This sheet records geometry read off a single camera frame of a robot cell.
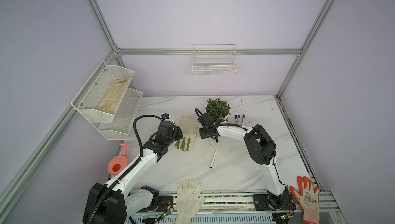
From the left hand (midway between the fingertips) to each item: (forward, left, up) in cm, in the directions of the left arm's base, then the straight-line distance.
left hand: (179, 129), depth 84 cm
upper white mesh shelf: (+9, +41, +15) cm, 44 cm away
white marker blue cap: (+18, -39, -15) cm, 45 cm away
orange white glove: (-31, -66, -13) cm, 74 cm away
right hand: (+7, -13, -14) cm, 21 cm away
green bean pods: (-3, -1, -14) cm, 15 cm away
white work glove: (-33, -7, -15) cm, 37 cm away
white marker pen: (+19, -37, -15) cm, 44 cm away
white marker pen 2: (-10, -20, -14) cm, 26 cm away
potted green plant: (+13, -22, +2) cm, 26 cm away
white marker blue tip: (+18, -42, -15) cm, 48 cm away
